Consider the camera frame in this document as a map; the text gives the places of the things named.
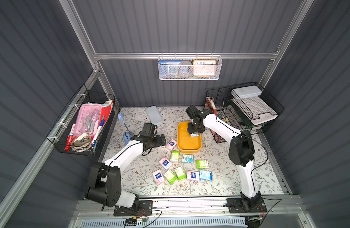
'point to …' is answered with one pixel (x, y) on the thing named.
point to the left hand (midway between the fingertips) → (160, 141)
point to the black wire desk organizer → (220, 101)
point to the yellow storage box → (186, 144)
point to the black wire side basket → (84, 145)
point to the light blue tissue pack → (205, 175)
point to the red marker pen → (70, 138)
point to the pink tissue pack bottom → (194, 175)
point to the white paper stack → (247, 98)
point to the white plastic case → (154, 116)
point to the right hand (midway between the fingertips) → (195, 129)
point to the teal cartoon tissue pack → (188, 158)
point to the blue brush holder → (127, 135)
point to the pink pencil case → (89, 119)
